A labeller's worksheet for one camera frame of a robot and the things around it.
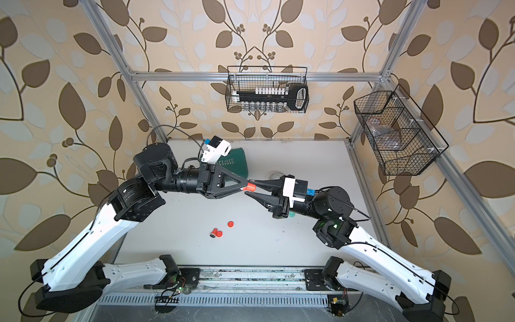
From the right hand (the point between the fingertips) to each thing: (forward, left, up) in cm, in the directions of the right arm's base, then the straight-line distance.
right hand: (248, 183), depth 47 cm
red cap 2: (+5, +17, -47) cm, 50 cm away
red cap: (+9, +12, -47) cm, 49 cm away
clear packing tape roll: (+33, -10, -44) cm, 56 cm away
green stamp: (+12, -16, -46) cm, 50 cm away
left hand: (-2, +1, +3) cm, 4 cm away
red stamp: (+4, +19, -45) cm, 49 cm away
